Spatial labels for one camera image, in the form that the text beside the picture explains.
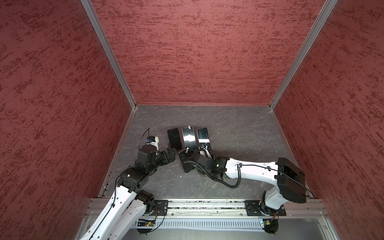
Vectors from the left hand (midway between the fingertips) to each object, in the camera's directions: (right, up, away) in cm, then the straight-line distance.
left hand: (169, 155), depth 76 cm
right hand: (+18, -7, +6) cm, 21 cm away
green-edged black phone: (+18, +9, +14) cm, 25 cm away
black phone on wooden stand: (+1, +7, +14) cm, 16 cm away
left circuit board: (-12, -33, -4) cm, 36 cm away
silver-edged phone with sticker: (+10, +7, +14) cm, 19 cm away
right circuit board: (+51, -33, -5) cm, 61 cm away
